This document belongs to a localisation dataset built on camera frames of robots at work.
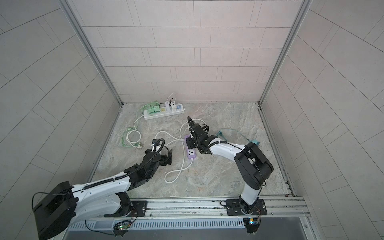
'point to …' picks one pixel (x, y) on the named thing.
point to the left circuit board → (123, 227)
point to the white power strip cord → (132, 143)
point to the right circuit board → (252, 224)
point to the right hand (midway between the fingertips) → (187, 141)
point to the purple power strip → (191, 152)
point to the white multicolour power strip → (179, 109)
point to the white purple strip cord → (182, 138)
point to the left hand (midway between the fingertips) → (170, 148)
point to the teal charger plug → (255, 141)
